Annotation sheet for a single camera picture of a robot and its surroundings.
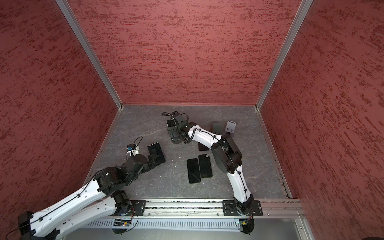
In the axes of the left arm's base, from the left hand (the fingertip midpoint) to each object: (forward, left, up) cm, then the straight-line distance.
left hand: (148, 162), depth 77 cm
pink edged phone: (+16, -30, -12) cm, 36 cm away
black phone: (+4, -31, -14) cm, 34 cm away
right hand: (+23, -12, -4) cm, 26 cm away
